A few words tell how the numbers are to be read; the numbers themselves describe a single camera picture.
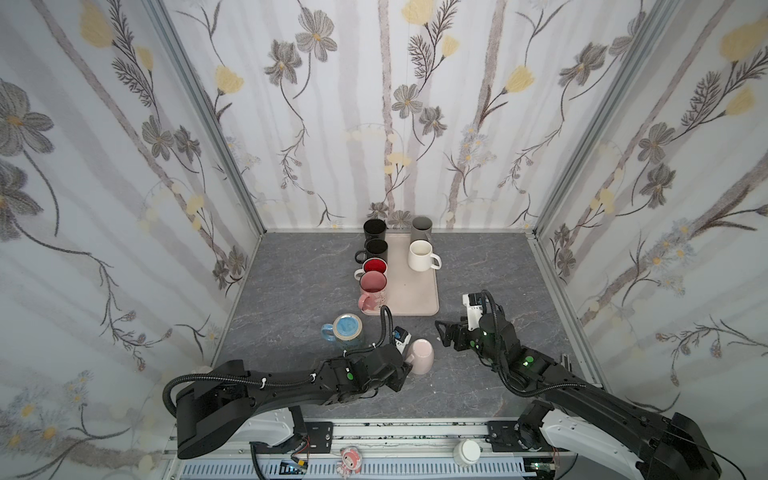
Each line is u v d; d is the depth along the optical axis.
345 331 0.82
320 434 0.74
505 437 0.73
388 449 0.73
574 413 0.59
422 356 0.78
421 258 1.04
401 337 0.72
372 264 1.01
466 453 0.64
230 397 0.47
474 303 0.70
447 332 0.72
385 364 0.60
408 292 1.02
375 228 1.11
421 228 1.08
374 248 1.04
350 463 0.68
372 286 0.97
